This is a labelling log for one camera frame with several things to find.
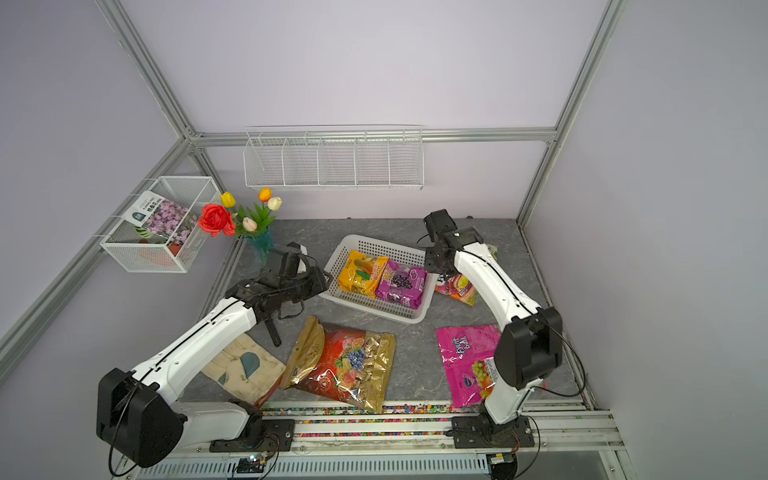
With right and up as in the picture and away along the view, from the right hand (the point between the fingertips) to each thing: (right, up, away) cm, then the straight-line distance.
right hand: (438, 262), depth 87 cm
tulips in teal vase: (-52, +11, -5) cm, 53 cm away
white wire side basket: (-77, +3, -13) cm, 78 cm away
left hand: (-30, -5, -6) cm, 31 cm away
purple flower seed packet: (-71, +11, -13) cm, 73 cm away
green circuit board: (-48, -49, -15) cm, 70 cm away
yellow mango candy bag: (-23, -4, +10) cm, 26 cm away
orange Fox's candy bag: (+9, -9, +12) cm, 17 cm away
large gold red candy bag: (-24, -28, -5) cm, 38 cm away
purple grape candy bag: (-10, -8, +9) cm, 15 cm away
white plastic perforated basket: (-16, -15, +10) cm, 24 cm away
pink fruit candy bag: (+8, -27, -2) cm, 28 cm away
